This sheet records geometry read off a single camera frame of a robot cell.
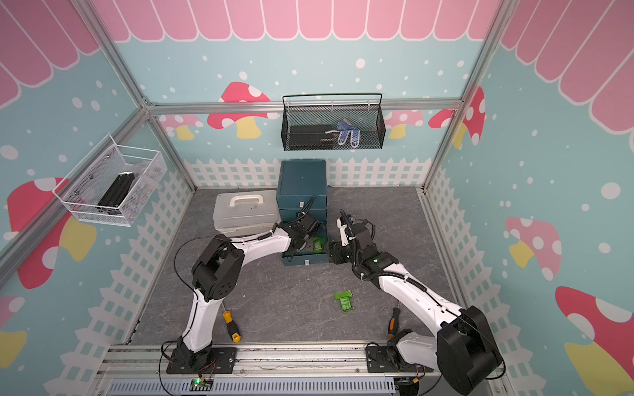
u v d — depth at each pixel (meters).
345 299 0.85
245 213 0.96
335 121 0.92
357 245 0.62
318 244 0.97
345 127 0.89
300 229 0.78
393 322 0.79
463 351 0.40
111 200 0.67
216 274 0.54
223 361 0.75
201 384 0.73
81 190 0.66
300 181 0.93
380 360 0.74
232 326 0.79
